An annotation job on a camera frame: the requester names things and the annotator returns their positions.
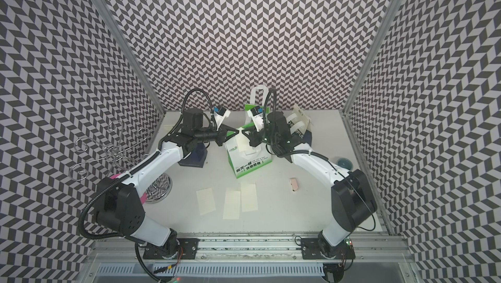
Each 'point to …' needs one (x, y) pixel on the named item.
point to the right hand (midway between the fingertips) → (243, 134)
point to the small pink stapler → (293, 184)
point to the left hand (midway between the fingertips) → (237, 133)
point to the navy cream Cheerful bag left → (196, 158)
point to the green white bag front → (245, 158)
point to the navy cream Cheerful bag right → (300, 124)
